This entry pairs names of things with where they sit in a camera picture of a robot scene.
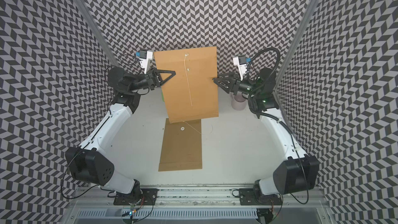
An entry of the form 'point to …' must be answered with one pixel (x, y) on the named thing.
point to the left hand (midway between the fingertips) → (175, 75)
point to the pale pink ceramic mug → (238, 101)
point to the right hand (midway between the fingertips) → (216, 81)
